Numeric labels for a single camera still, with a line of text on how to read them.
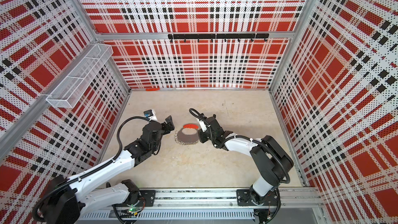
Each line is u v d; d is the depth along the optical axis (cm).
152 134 59
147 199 74
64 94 68
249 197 65
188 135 96
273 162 45
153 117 69
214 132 69
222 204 73
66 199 38
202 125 80
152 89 127
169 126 73
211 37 88
